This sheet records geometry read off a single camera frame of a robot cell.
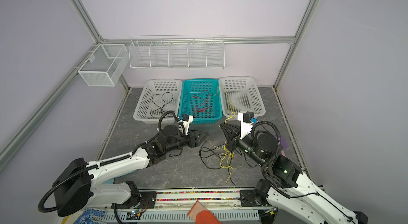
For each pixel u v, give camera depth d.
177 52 1.04
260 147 0.43
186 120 0.69
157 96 1.15
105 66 1.00
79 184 0.40
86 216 0.69
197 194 0.77
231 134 0.55
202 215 0.70
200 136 0.72
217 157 0.87
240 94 1.16
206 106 1.09
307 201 0.44
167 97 1.15
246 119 0.51
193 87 1.16
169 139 0.59
